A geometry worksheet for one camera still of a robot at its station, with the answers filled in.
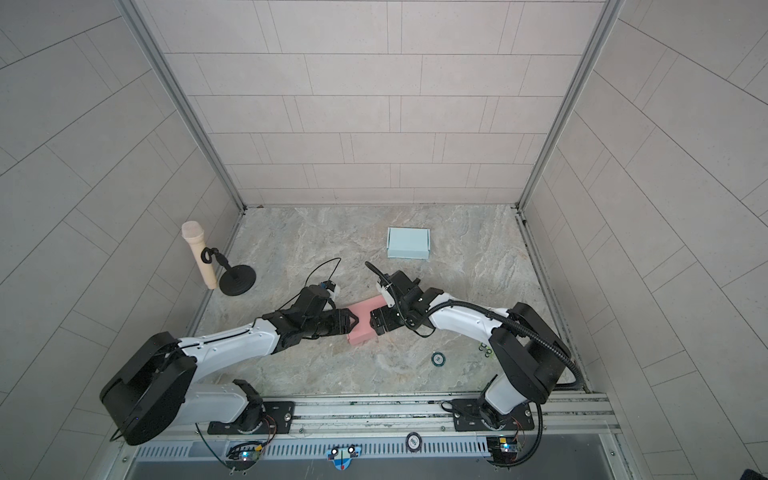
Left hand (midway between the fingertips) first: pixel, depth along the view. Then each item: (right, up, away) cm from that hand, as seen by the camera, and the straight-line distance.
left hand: (360, 319), depth 85 cm
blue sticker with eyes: (-2, -24, -19) cm, 31 cm away
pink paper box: (+2, -2, -5) cm, 6 cm away
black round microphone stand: (-41, +10, +9) cm, 43 cm away
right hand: (+6, -1, 0) cm, 6 cm away
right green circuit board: (+35, -25, -17) cm, 46 cm away
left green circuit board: (-23, -24, -19) cm, 39 cm away
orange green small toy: (+35, -7, -5) cm, 36 cm away
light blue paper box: (+14, +21, +17) cm, 31 cm away
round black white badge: (+14, -23, -17) cm, 32 cm away
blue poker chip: (+22, -10, -4) cm, 24 cm away
